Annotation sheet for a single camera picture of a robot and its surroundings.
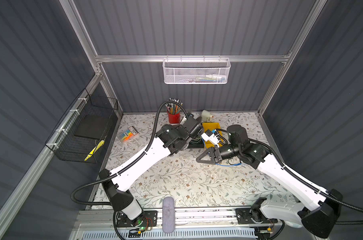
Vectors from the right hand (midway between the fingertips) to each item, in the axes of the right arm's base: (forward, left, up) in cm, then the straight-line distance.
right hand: (199, 164), depth 61 cm
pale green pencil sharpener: (+50, -9, -23) cm, 56 cm away
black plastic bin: (+28, -1, -27) cm, 39 cm away
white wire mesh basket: (+88, -3, -8) cm, 88 cm away
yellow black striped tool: (+8, +49, -2) cm, 49 cm away
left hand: (+17, +10, 0) cm, 19 cm away
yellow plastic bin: (+40, -12, -23) cm, 47 cm away
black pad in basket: (+19, +52, +3) cm, 55 cm away
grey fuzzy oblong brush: (-14, +15, -26) cm, 33 cm away
